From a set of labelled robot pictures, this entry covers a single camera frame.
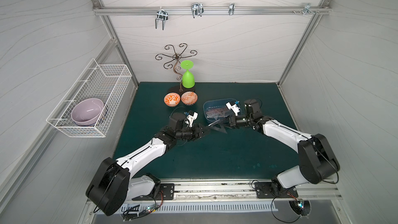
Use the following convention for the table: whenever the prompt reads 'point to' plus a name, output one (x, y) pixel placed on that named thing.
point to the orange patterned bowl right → (189, 98)
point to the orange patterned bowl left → (172, 99)
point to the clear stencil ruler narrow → (216, 111)
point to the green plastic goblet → (188, 81)
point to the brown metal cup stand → (177, 57)
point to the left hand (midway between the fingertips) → (208, 133)
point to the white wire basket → (107, 82)
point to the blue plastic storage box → (216, 102)
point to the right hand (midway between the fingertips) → (219, 123)
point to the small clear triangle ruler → (217, 127)
